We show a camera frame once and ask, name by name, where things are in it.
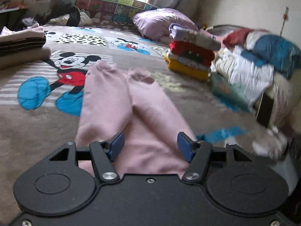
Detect pink sweatpants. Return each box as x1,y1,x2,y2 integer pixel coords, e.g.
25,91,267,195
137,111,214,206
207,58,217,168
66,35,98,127
75,60,194,176

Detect blue and red quilt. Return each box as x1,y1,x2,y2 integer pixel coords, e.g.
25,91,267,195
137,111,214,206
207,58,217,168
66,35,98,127
222,28,300,80

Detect lavender folded garment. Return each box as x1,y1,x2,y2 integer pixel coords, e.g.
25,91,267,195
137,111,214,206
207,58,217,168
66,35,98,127
169,23,221,51

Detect Mickey Mouse bed blanket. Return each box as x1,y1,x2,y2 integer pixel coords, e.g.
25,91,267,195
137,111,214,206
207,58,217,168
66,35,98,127
0,23,290,224

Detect yellow folded garment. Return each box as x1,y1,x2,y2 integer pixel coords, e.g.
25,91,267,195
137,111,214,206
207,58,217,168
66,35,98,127
164,54,209,82

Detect folded beige striped clothes stack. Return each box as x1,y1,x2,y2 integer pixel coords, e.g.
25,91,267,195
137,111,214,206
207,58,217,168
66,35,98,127
0,24,51,70

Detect colourful alphabet headboard mat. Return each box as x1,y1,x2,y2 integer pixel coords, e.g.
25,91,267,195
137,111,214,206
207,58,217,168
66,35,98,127
50,0,157,24

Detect teal lion print sweatshirt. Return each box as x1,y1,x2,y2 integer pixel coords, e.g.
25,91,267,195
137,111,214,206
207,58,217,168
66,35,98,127
210,73,249,112

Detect pink floral pillow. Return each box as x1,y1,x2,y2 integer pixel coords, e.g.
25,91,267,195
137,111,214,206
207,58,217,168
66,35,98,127
133,8,198,41

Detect black garment pile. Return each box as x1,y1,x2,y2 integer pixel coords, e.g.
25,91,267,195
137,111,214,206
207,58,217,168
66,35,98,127
34,2,81,27

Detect red folded sweater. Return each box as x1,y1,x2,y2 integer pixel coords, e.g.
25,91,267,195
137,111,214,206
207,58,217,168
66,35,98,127
169,41,215,66

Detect white patterned folded garment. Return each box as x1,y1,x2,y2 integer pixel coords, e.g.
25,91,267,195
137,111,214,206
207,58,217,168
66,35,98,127
164,49,211,73

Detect dark side desk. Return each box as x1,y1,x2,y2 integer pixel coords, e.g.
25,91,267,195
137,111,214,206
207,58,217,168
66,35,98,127
0,7,28,32

